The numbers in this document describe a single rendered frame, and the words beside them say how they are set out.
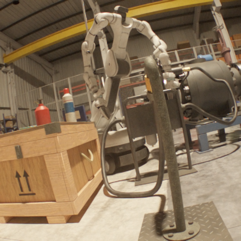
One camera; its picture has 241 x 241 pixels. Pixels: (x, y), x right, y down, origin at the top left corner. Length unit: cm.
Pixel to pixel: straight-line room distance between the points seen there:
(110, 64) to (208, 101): 101
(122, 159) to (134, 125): 48
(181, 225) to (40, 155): 65
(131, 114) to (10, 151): 81
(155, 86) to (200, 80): 148
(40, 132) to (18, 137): 13
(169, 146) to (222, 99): 162
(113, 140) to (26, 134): 97
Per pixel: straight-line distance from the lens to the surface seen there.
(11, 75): 1331
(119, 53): 190
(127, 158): 182
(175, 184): 66
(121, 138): 179
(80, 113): 150
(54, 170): 94
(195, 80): 207
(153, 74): 63
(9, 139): 104
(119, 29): 187
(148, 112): 141
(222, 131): 279
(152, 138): 142
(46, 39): 1170
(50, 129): 92
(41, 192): 102
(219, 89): 214
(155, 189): 110
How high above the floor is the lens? 40
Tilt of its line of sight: 2 degrees up
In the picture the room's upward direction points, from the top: 12 degrees counter-clockwise
